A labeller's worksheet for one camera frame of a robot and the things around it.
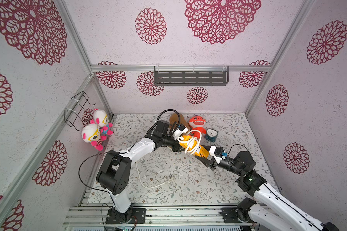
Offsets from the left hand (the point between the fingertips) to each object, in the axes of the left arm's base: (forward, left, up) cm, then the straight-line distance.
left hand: (188, 146), depth 81 cm
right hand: (-9, -3, +13) cm, 17 cm away
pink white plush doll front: (+7, +56, +3) cm, 57 cm away
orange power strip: (-11, +1, +19) cm, 22 cm away
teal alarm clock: (+18, -19, -14) cm, 29 cm away
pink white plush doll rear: (+20, +55, +1) cm, 58 cm away
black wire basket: (+17, +60, +18) cm, 65 cm away
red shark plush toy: (+27, -9, -11) cm, 30 cm away
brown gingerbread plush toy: (+29, +8, -9) cm, 31 cm away
